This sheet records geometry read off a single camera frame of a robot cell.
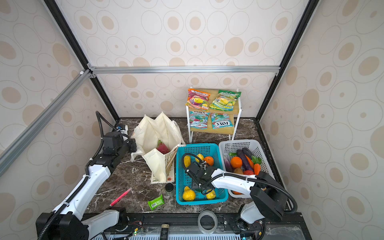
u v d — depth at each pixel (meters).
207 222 0.75
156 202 0.78
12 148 0.53
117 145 0.63
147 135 0.89
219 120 0.94
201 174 0.65
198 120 0.93
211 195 0.77
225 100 0.80
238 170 0.84
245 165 0.90
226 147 0.96
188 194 0.77
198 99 0.78
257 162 0.87
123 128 0.70
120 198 0.81
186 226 0.73
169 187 0.75
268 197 0.43
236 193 0.50
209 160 0.90
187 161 0.92
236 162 0.89
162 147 0.94
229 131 0.92
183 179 0.87
